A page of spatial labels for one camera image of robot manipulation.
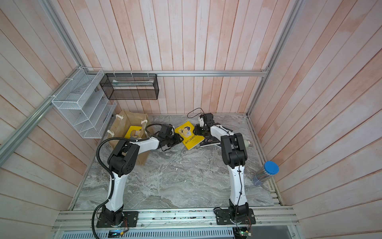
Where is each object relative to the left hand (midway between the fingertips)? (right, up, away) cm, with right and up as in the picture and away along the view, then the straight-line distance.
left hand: (182, 141), depth 102 cm
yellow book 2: (+6, +1, +1) cm, 6 cm away
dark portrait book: (+18, +1, -1) cm, 18 cm away
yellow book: (-32, +6, -7) cm, 33 cm away
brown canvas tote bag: (-36, +11, -3) cm, 37 cm away
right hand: (+10, +7, +5) cm, 13 cm away
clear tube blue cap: (+44, -11, -31) cm, 55 cm away
